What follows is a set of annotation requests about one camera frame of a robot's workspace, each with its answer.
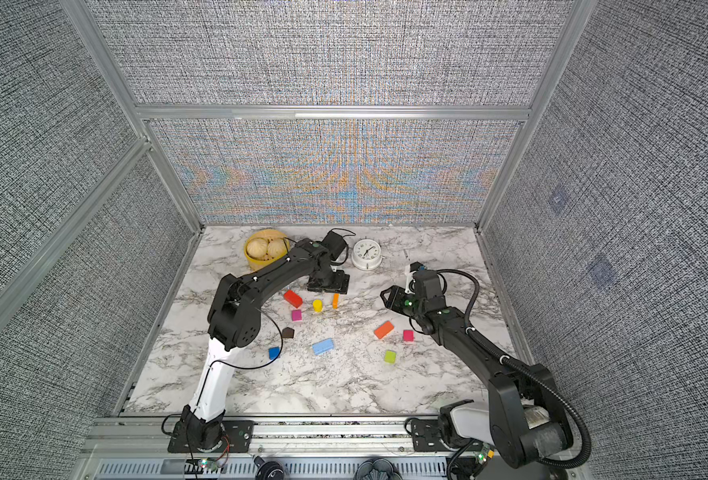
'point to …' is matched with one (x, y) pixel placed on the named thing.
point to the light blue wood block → (323, 346)
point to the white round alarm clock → (367, 255)
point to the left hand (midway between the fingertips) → (337, 291)
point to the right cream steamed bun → (276, 247)
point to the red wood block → (292, 298)
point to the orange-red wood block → (384, 329)
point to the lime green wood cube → (390, 357)
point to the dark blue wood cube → (273, 352)
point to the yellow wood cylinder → (317, 305)
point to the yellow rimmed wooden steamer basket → (267, 233)
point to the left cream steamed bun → (258, 248)
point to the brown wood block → (288, 332)
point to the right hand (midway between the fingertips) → (386, 293)
